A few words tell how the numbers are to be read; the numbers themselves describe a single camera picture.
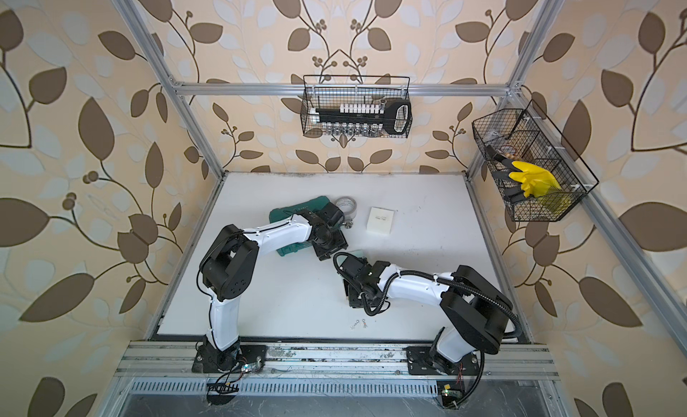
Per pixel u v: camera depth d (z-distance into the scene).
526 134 0.80
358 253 0.94
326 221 0.73
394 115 0.84
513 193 0.64
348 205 1.07
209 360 0.64
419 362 0.73
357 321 0.82
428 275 0.50
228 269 0.52
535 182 0.69
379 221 1.02
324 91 0.91
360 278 0.66
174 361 0.76
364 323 0.81
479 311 0.43
